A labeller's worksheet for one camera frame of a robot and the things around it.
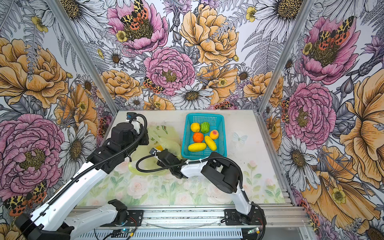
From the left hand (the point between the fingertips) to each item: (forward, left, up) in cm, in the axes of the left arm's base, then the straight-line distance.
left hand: (146, 134), depth 73 cm
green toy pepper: (+22, -31, -22) cm, 44 cm away
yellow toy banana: (+10, -34, -24) cm, 43 cm away
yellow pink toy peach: (+16, -37, -23) cm, 46 cm away
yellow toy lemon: (+6, -25, -22) cm, 34 cm away
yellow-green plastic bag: (-1, -7, -2) cm, 7 cm away
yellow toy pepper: (+22, -24, -22) cm, 39 cm away
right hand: (+1, -6, -23) cm, 24 cm away
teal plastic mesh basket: (+18, -29, -25) cm, 43 cm away
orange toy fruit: (+13, -26, -22) cm, 36 cm away
